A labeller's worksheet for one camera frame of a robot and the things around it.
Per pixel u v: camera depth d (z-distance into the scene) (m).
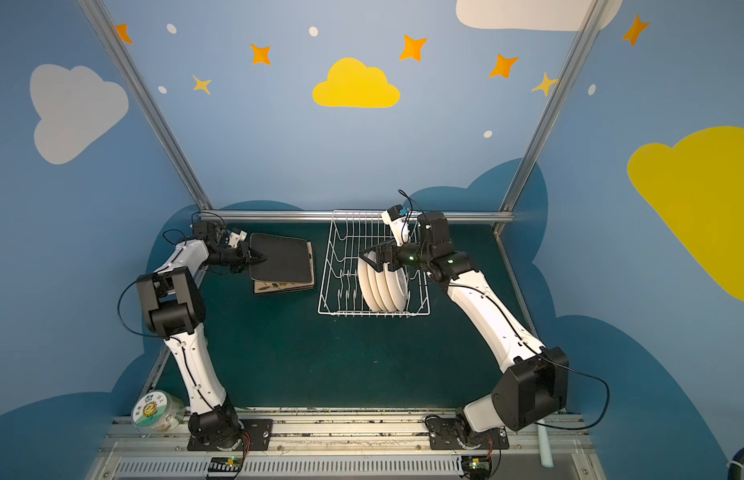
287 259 1.06
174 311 0.59
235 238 0.97
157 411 0.70
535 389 0.41
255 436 0.74
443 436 0.74
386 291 0.86
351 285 1.01
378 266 0.67
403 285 0.98
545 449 0.72
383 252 0.66
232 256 0.91
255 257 0.95
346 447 0.73
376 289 0.86
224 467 0.73
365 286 0.86
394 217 0.66
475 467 0.73
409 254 0.66
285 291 1.01
